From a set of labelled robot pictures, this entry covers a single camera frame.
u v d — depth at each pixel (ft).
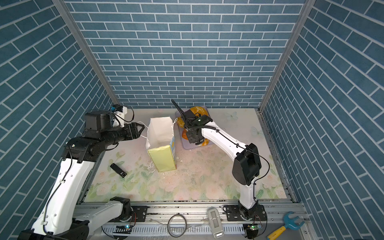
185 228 2.28
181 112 2.32
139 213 2.43
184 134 3.16
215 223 2.28
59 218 1.18
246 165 1.57
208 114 3.92
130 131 1.86
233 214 2.42
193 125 1.96
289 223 2.27
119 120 1.71
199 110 3.76
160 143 3.27
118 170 2.84
